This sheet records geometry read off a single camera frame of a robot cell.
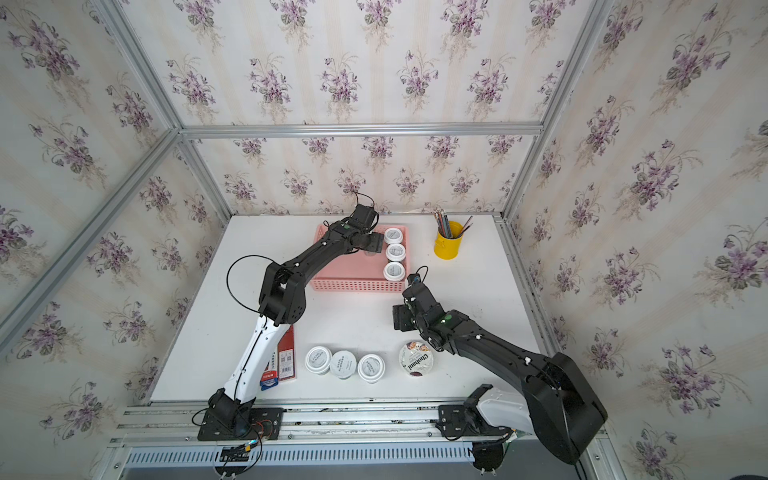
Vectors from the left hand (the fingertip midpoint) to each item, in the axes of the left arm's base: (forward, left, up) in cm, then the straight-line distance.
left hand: (373, 241), depth 106 cm
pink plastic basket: (-8, +4, -8) cm, 12 cm away
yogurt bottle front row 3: (-44, 0, +1) cm, 44 cm away
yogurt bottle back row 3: (-14, -7, +2) cm, 16 cm away
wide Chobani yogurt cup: (-42, -12, 0) cm, 43 cm away
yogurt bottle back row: (+1, -7, +3) cm, 8 cm away
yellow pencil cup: (-4, -27, +1) cm, 27 cm away
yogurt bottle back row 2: (-7, -8, +2) cm, 10 cm away
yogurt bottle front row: (-42, +14, +1) cm, 44 cm away
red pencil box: (-39, +24, -4) cm, 46 cm away
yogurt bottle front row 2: (-44, +7, +2) cm, 44 cm away
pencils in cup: (+1, -24, +9) cm, 26 cm away
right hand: (-29, -10, +2) cm, 31 cm away
